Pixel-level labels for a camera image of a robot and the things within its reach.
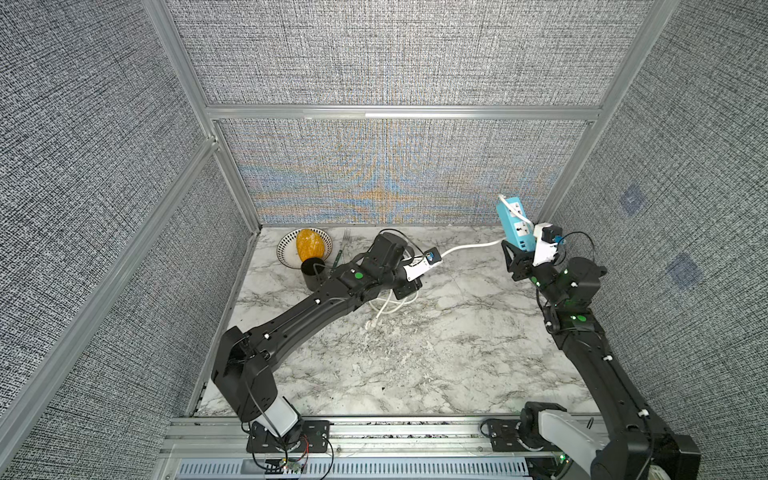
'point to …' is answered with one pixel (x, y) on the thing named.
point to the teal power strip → (518, 233)
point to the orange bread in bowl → (309, 244)
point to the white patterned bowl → (288, 254)
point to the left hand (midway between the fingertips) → (424, 267)
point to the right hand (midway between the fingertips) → (518, 231)
